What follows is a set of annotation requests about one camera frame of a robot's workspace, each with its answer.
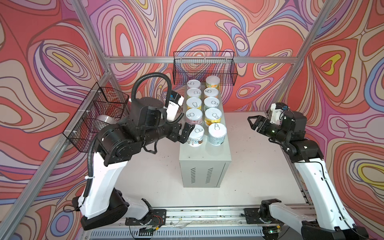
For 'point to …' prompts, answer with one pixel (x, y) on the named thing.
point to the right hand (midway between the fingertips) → (253, 124)
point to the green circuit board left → (145, 231)
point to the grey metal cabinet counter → (203, 166)
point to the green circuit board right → (270, 229)
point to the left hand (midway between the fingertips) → (185, 119)
